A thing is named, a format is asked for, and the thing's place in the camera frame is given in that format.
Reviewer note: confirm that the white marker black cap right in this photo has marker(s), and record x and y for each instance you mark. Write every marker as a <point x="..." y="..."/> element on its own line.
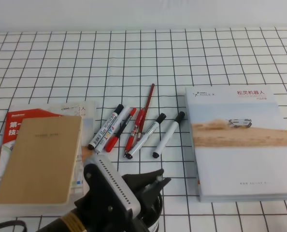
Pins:
<point x="174" y="125"/>

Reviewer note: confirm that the white marker beside paint marker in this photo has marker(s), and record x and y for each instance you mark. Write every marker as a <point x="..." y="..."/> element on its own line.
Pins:
<point x="111" y="130"/>

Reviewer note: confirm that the red and black marker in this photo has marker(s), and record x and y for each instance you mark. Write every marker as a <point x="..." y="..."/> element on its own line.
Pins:
<point x="113" y="141"/>

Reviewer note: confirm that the brown kraft notebook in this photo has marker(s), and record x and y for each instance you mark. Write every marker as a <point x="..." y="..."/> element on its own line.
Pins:
<point x="41" y="165"/>

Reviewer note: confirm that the white marker black cap middle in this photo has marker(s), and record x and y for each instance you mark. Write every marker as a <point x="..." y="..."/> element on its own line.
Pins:
<point x="146" y="136"/>

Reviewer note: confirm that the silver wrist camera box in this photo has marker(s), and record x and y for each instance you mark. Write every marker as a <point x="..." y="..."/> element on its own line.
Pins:
<point x="116" y="183"/>

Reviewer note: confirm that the dark red pencil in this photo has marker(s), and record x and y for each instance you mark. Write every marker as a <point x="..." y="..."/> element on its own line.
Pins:
<point x="140" y="132"/>

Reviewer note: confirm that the red and white booklet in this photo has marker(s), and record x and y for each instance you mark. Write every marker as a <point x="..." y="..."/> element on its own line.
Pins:
<point x="14" y="120"/>

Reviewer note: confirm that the white brochure under notebook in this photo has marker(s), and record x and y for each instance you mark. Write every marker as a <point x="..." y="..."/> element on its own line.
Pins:
<point x="86" y="110"/>

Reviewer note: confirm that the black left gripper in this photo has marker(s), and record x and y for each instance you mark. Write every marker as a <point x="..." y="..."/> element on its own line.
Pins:
<point x="102" y="211"/>

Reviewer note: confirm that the white marker black cap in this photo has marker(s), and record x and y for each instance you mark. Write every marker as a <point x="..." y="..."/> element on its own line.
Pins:
<point x="174" y="125"/>
<point x="146" y="136"/>

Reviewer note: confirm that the white robot catalogue stack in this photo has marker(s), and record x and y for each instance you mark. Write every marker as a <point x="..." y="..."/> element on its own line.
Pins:
<point x="239" y="138"/>

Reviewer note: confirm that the paint marker black cap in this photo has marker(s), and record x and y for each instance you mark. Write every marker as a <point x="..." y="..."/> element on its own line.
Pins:
<point x="96" y="139"/>

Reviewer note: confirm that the black mesh pen holder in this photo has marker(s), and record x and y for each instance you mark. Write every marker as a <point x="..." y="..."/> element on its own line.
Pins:
<point x="151" y="219"/>

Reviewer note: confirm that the black robot arm with cables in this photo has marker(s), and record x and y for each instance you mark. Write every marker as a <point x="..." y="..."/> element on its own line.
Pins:
<point x="67" y="223"/>

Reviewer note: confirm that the red gel pen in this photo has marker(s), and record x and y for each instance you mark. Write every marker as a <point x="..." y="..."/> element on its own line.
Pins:
<point x="133" y="132"/>

